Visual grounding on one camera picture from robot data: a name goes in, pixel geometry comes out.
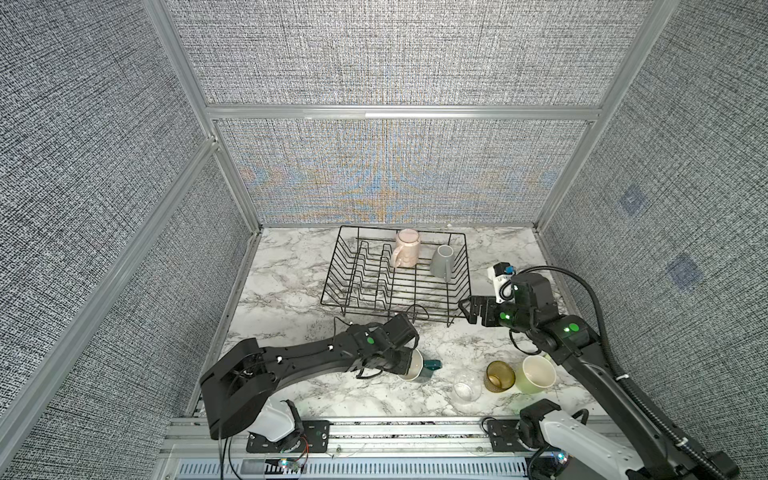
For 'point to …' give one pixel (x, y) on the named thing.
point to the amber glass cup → (499, 376)
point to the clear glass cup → (466, 387)
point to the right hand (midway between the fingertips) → (474, 300)
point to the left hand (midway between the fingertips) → (408, 366)
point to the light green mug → (536, 374)
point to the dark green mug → (420, 370)
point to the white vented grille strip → (357, 469)
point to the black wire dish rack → (420, 275)
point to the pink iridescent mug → (408, 248)
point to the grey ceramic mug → (443, 262)
